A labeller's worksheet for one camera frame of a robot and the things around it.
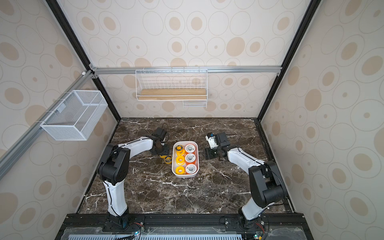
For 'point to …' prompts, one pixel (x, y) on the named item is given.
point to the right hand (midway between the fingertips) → (205, 153)
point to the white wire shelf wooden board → (189, 85)
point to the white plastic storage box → (173, 159)
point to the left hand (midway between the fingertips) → (167, 150)
